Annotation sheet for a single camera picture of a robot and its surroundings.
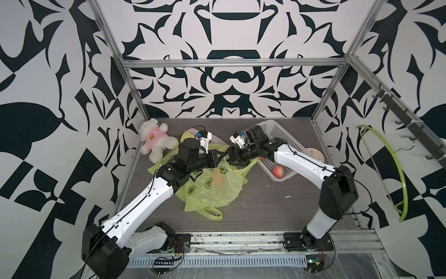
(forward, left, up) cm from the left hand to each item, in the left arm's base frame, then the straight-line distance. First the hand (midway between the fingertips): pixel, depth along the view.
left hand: (223, 150), depth 73 cm
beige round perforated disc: (+12, -52, -23) cm, 58 cm away
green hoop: (-23, -60, +1) cm, 65 cm away
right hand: (0, -1, -7) cm, 7 cm away
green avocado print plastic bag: (-11, +7, -14) cm, 19 cm away
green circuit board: (-38, -35, -27) cm, 58 cm away
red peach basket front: (0, -28, -20) cm, 34 cm away
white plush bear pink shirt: (+20, +37, -19) cm, 46 cm away
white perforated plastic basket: (+28, -32, -21) cm, 47 cm away
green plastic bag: (-17, +10, -24) cm, 31 cm away
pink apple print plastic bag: (+22, +4, -20) cm, 30 cm away
